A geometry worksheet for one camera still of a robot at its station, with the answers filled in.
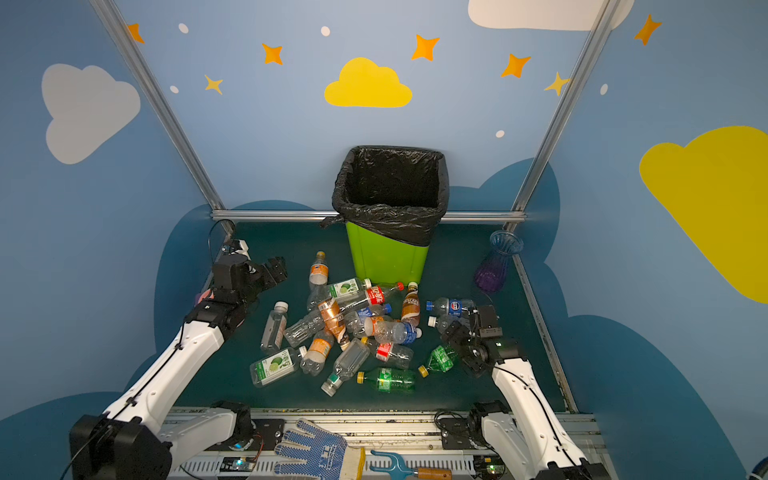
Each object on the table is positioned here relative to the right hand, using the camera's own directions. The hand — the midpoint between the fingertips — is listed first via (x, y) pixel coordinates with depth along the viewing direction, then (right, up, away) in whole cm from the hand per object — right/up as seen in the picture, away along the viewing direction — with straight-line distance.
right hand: (455, 339), depth 83 cm
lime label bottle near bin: (-32, +13, +16) cm, 38 cm away
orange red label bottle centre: (-20, +2, -1) cm, 20 cm away
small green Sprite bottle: (-4, -6, +1) cm, 7 cm away
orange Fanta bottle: (-43, +19, +18) cm, 50 cm away
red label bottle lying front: (-17, -4, -1) cm, 17 cm away
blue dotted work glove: (-33, -25, -12) cm, 43 cm away
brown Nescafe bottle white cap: (-12, +8, +10) cm, 17 cm away
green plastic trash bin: (-20, +22, +13) cm, 33 cm away
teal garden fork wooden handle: (-16, -28, -13) cm, 35 cm away
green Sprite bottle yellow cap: (-18, -10, -5) cm, 21 cm away
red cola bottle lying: (-22, +11, +13) cm, 27 cm away
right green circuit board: (+5, -27, -12) cm, 30 cm away
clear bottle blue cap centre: (-13, +1, +2) cm, 13 cm away
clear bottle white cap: (-2, +3, +8) cm, 9 cm away
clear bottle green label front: (-30, -6, -2) cm, 31 cm away
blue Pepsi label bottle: (+2, +7, +10) cm, 12 cm away
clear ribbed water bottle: (-44, +2, +5) cm, 44 cm away
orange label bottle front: (-40, -6, +1) cm, 41 cm away
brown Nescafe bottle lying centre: (-35, +4, +4) cm, 35 cm away
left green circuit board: (-55, -26, -13) cm, 62 cm away
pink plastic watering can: (-57, +16, -23) cm, 63 cm away
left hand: (-51, +21, -2) cm, 55 cm away
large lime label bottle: (-51, -7, -1) cm, 52 cm away
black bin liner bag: (-17, +46, +18) cm, 52 cm away
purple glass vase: (+19, +17, +26) cm, 36 cm away
